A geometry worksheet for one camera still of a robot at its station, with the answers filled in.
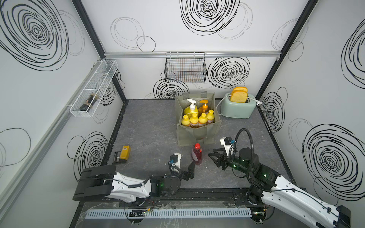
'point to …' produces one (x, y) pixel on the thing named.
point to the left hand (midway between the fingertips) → (189, 161)
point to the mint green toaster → (237, 109)
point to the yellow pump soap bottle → (190, 109)
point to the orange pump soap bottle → (204, 109)
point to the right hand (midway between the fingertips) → (211, 154)
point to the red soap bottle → (196, 154)
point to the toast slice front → (238, 96)
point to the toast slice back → (241, 88)
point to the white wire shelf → (98, 84)
